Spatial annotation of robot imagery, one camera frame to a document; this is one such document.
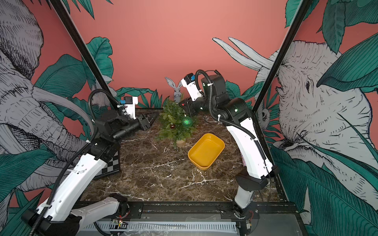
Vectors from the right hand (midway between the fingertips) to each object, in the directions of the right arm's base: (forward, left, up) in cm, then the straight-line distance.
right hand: (180, 100), depth 59 cm
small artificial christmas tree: (+6, +6, -13) cm, 15 cm away
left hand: (-1, +10, -5) cm, 12 cm away
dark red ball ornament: (-2, +5, -16) cm, 16 cm away
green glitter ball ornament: (-1, -3, -13) cm, 13 cm away
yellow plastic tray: (+1, -13, -46) cm, 48 cm away
